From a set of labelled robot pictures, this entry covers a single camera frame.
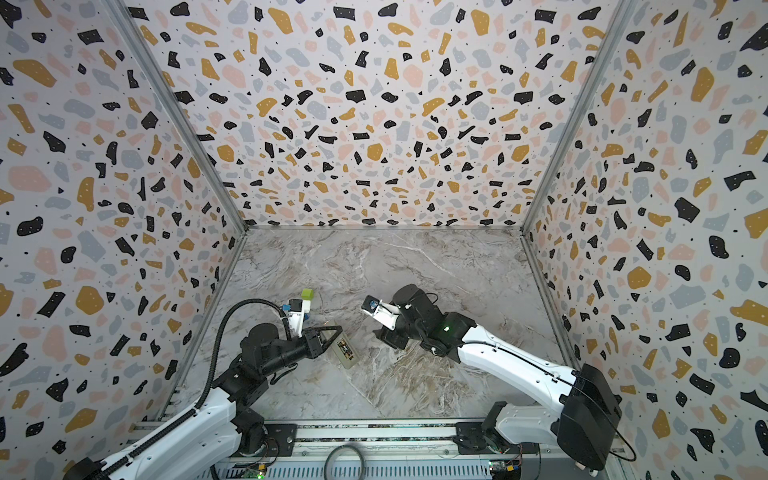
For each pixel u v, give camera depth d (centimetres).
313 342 69
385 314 65
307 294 100
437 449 73
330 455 69
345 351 76
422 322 57
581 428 38
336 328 75
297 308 71
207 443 57
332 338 75
